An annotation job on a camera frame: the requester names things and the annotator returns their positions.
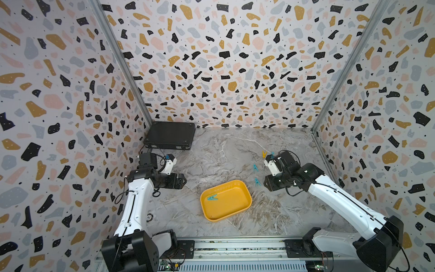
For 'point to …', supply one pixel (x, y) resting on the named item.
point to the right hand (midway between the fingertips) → (267, 182)
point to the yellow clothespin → (264, 154)
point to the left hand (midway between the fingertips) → (177, 179)
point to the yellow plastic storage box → (225, 201)
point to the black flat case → (162, 135)
